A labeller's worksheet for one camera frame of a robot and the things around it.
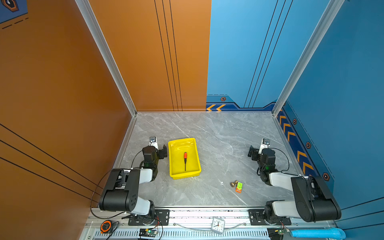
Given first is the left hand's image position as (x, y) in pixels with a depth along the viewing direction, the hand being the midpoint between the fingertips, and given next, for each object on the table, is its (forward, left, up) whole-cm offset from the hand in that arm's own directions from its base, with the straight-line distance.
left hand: (156, 144), depth 93 cm
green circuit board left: (-45, -2, -8) cm, 45 cm away
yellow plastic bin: (-2, -12, -6) cm, 13 cm away
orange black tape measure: (-43, +16, -4) cm, 46 cm away
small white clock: (-42, -36, -5) cm, 55 cm away
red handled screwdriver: (-7, -18, -7) cm, 20 cm away
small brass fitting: (-23, -46, -5) cm, 51 cm away
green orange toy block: (-24, -49, -4) cm, 55 cm away
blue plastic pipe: (-44, -86, -3) cm, 97 cm away
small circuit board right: (-44, -65, -6) cm, 79 cm away
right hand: (-1, -63, +1) cm, 63 cm away
